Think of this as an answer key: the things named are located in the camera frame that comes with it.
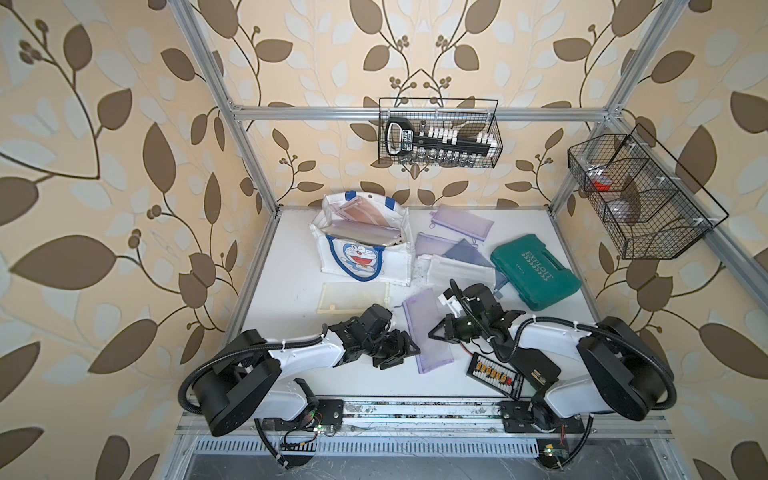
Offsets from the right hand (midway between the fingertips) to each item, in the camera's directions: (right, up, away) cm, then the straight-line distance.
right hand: (429, 335), depth 84 cm
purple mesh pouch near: (+2, +25, +26) cm, 36 cm away
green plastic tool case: (+36, +17, +14) cm, 42 cm away
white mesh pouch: (+6, +17, +16) cm, 24 cm away
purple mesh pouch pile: (-1, +4, +7) cm, 8 cm away
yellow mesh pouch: (-24, +9, +12) cm, 28 cm away
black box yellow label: (+28, -7, -5) cm, 29 cm away
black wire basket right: (+54, +36, -10) cm, 65 cm away
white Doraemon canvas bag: (-20, +24, +4) cm, 32 cm away
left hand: (-5, -3, -4) cm, 7 cm away
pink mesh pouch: (-21, +37, +12) cm, 44 cm away
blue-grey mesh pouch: (+16, +23, +24) cm, 37 cm away
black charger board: (+17, -9, -5) cm, 20 cm away
